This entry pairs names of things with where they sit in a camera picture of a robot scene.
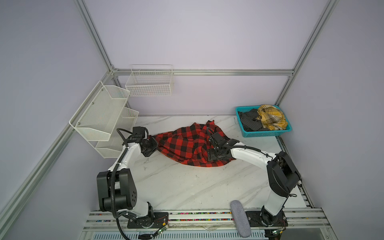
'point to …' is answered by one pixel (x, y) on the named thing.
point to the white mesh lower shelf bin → (111, 149)
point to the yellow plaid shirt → (271, 117)
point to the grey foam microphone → (241, 219)
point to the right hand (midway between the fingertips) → (212, 154)
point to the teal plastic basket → (248, 134)
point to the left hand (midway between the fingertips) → (157, 147)
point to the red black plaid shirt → (188, 145)
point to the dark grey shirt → (249, 121)
